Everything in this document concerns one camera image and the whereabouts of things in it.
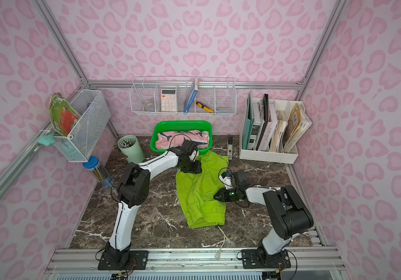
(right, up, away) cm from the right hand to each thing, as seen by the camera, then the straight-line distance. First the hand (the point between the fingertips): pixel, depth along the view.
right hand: (216, 197), depth 91 cm
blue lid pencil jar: (-58, +17, -7) cm, 61 cm away
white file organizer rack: (+44, +21, +13) cm, 50 cm away
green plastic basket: (-23, +41, +26) cm, 54 cm away
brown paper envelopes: (+43, +38, -1) cm, 57 cm away
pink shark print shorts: (-27, +31, +9) cm, 42 cm away
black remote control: (+10, +27, +19) cm, 35 cm away
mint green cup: (-46, +27, +4) cm, 53 cm away
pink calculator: (-26, +52, +4) cm, 58 cm away
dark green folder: (+15, +38, -5) cm, 41 cm away
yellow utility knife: (-6, +49, +7) cm, 50 cm away
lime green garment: (-10, +5, -4) cm, 12 cm away
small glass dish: (-36, +48, +3) cm, 60 cm away
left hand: (-10, +15, +9) cm, 21 cm away
